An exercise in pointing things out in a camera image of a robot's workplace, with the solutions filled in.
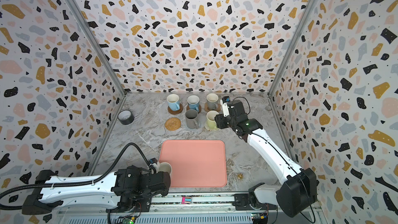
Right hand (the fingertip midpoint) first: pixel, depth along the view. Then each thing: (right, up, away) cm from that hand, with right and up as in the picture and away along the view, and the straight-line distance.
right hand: (219, 114), depth 79 cm
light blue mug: (-16, +7, +27) cm, 32 cm away
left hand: (-22, -33, -10) cm, 41 cm away
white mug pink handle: (-27, -26, -2) cm, 38 cm away
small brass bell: (+11, -33, +2) cm, 35 cm away
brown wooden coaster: (-28, 0, +30) cm, 41 cm away
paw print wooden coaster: (-8, +3, +34) cm, 35 cm away
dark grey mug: (-16, -5, +16) cm, 23 cm away
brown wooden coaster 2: (-20, +3, +31) cm, 37 cm away
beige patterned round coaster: (-7, -10, +22) cm, 25 cm away
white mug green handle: (-4, -3, +16) cm, 17 cm away
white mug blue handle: (-31, +8, +29) cm, 43 cm away
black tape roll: (-63, -3, +27) cm, 68 cm away
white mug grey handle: (-3, +7, +24) cm, 26 cm away
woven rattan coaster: (-30, -8, +24) cm, 39 cm away
